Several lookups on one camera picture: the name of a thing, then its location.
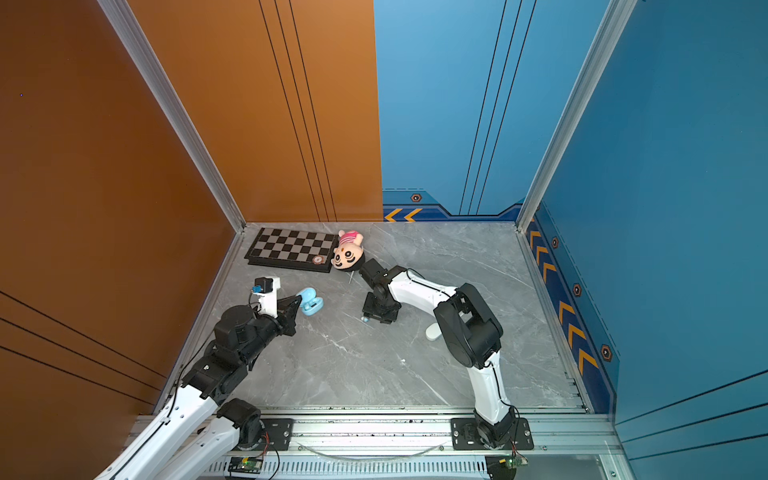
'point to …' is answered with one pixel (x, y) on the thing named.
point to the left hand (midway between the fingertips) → (300, 296)
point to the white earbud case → (433, 331)
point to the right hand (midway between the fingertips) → (367, 319)
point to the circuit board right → (513, 461)
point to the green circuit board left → (245, 464)
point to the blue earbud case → (310, 303)
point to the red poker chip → (317, 260)
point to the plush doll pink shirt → (349, 254)
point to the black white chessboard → (290, 249)
